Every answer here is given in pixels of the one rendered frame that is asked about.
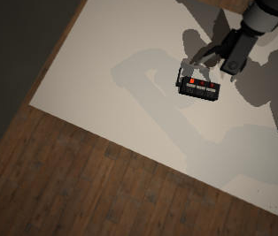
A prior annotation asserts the black power strip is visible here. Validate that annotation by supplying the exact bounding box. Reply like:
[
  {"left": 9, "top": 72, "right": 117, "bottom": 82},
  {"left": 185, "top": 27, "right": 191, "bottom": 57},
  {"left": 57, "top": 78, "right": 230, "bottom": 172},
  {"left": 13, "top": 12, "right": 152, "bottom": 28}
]
[{"left": 176, "top": 76, "right": 220, "bottom": 102}]

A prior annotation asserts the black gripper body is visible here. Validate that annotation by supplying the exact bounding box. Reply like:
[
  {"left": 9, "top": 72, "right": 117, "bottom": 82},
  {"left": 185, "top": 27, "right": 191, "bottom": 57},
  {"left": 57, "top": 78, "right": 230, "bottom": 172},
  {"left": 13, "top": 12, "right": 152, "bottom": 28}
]
[{"left": 220, "top": 20, "right": 263, "bottom": 59}]

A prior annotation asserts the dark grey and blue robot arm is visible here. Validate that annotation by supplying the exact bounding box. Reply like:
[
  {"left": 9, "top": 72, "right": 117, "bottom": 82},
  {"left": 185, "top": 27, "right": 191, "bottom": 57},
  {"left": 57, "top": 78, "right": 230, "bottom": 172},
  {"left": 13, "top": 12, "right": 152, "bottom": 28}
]
[{"left": 220, "top": 0, "right": 278, "bottom": 75}]

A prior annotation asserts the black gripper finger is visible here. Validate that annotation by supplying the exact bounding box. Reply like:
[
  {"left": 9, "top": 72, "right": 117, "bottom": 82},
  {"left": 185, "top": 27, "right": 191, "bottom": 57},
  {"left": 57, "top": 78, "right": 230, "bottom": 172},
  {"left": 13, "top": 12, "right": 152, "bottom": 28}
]
[
  {"left": 194, "top": 44, "right": 224, "bottom": 65},
  {"left": 231, "top": 58, "right": 247, "bottom": 82}
]

